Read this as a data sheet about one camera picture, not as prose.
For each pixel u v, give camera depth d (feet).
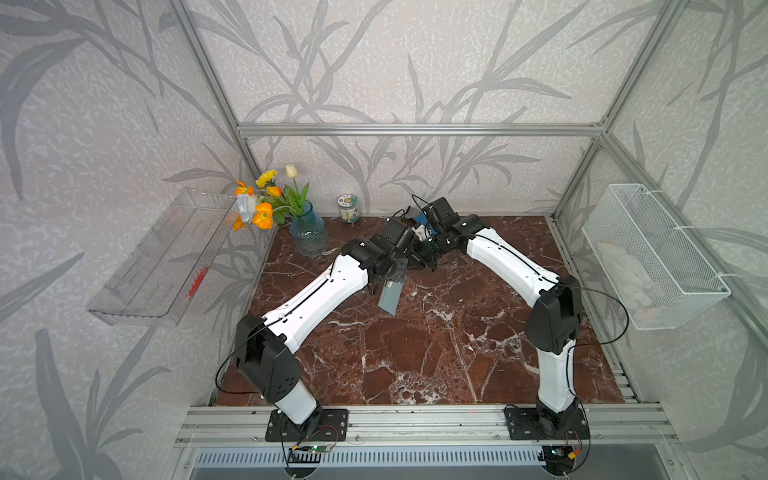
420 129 3.14
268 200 2.82
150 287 2.11
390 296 2.64
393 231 2.00
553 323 1.63
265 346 1.35
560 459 2.32
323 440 2.34
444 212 2.26
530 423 2.40
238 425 2.53
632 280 2.52
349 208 3.77
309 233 3.33
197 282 2.11
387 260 1.83
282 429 2.37
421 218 2.43
